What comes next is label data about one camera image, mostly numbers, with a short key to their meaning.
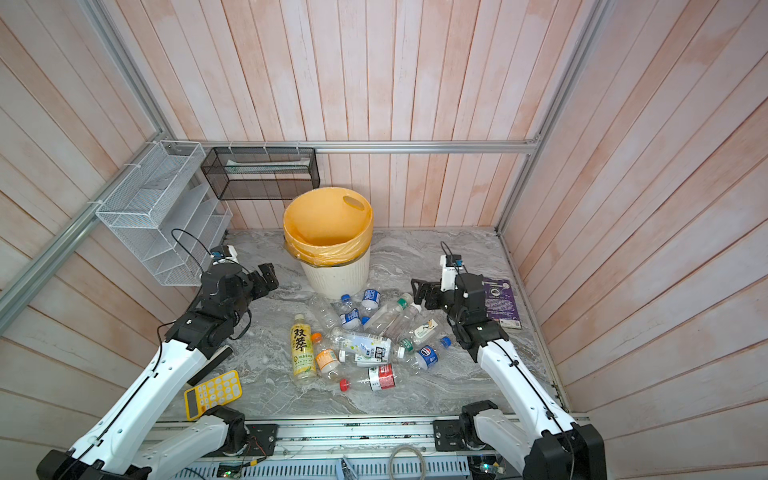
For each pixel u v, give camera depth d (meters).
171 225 0.79
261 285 0.67
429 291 0.71
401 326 0.92
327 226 0.94
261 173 1.05
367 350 0.80
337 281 0.90
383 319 0.95
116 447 0.39
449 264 0.69
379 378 0.78
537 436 0.41
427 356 0.82
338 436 0.75
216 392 0.80
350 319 0.90
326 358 0.82
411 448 0.72
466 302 0.59
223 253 0.63
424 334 0.86
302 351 0.83
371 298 0.95
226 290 0.54
